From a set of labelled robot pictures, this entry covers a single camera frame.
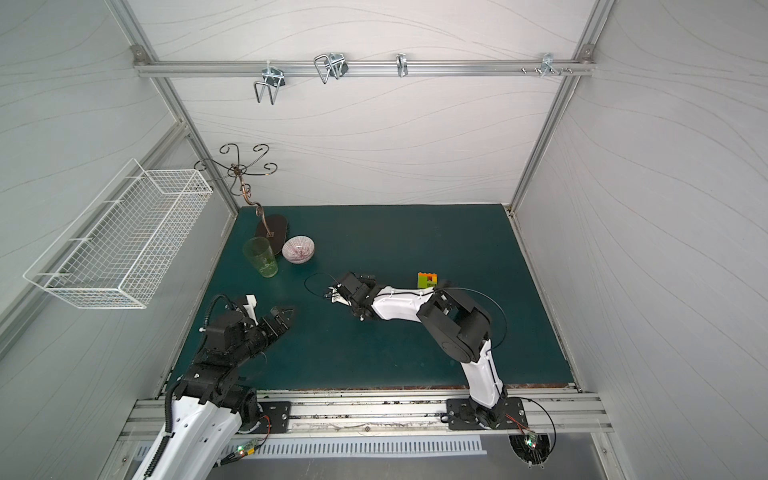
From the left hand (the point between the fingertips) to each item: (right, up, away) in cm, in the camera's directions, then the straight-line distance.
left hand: (291, 317), depth 79 cm
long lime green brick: (+38, +6, +19) cm, 43 cm away
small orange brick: (+39, +9, +20) cm, 45 cm away
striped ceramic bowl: (-7, +17, +27) cm, 32 cm away
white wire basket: (-37, +19, -10) cm, 43 cm away
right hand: (+18, +7, +16) cm, 25 cm away
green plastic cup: (-15, +18, +15) cm, 27 cm away
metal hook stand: (-18, +25, +30) cm, 43 cm away
